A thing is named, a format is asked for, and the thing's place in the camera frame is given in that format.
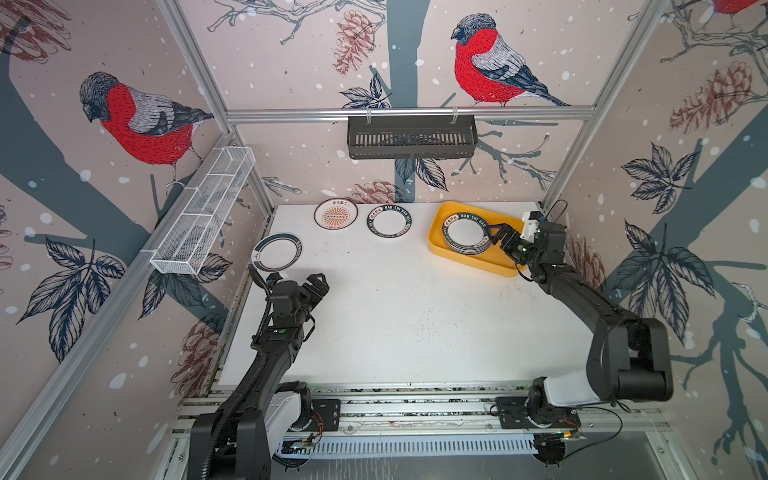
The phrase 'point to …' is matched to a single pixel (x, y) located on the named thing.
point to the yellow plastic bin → (494, 259)
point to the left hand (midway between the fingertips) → (315, 282)
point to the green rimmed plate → (277, 252)
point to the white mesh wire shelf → (188, 243)
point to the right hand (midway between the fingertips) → (492, 235)
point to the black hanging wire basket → (412, 137)
